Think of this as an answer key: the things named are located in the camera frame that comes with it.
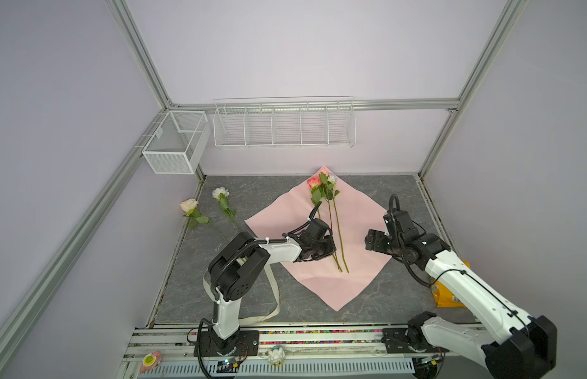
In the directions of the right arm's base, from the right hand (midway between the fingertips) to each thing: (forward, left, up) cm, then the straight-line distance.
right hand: (377, 241), depth 81 cm
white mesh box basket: (+42, +81, +10) cm, 92 cm away
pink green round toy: (-34, +69, -8) cm, 78 cm away
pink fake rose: (+38, +16, -4) cm, 41 cm away
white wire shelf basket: (+46, +33, +18) cm, 59 cm away
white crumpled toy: (-32, +33, -8) cm, 47 cm away
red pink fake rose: (+37, +21, -10) cm, 44 cm away
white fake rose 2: (+30, +64, -9) cm, 71 cm away
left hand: (+2, +12, -10) cm, 16 cm away
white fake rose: (+32, +12, -10) cm, 35 cm away
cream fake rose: (+23, +77, -10) cm, 81 cm away
